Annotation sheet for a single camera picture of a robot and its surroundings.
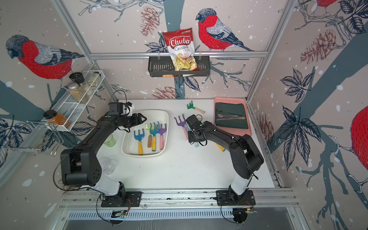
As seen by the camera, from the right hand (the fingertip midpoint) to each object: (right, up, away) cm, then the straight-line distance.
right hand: (192, 137), depth 91 cm
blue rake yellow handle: (-27, +2, +6) cm, 28 cm away
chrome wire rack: (-72, +3, -24) cm, 76 cm away
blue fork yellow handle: (-37, -1, +5) cm, 37 cm away
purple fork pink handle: (-7, +7, +13) cm, 16 cm away
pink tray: (+32, +14, +20) cm, 40 cm away
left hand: (-31, +14, -3) cm, 34 cm away
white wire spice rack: (-66, +19, -17) cm, 71 cm away
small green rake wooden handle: (0, +21, +25) cm, 33 cm away
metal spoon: (+23, +13, +16) cm, 31 cm away
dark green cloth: (+36, +19, +24) cm, 47 cm away
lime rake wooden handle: (-30, -1, +6) cm, 31 cm away
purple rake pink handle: (-22, +3, +7) cm, 23 cm away
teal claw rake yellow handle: (+20, -8, -1) cm, 21 cm away
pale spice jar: (-60, +36, -6) cm, 71 cm away
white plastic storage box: (-42, -5, +2) cm, 42 cm away
